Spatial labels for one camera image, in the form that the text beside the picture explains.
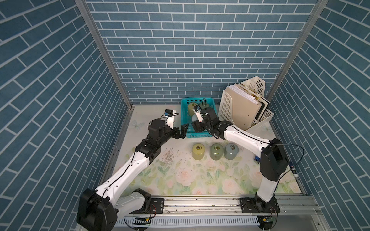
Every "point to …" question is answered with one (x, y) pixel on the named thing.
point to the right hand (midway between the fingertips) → (198, 120)
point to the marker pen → (294, 172)
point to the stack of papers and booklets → (248, 94)
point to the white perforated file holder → (225, 114)
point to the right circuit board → (268, 220)
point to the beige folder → (244, 111)
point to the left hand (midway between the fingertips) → (185, 123)
